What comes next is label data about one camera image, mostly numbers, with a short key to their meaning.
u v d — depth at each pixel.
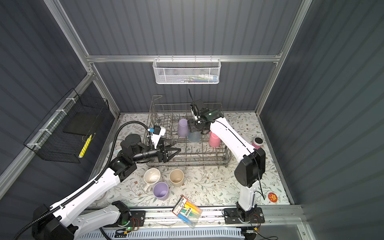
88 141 0.71
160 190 0.82
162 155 0.60
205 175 0.89
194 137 0.89
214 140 0.91
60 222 0.39
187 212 0.74
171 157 0.62
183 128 0.93
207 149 0.99
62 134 0.72
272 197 0.80
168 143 0.70
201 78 0.91
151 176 0.86
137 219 0.72
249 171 0.46
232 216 0.72
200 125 0.57
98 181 0.48
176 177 0.86
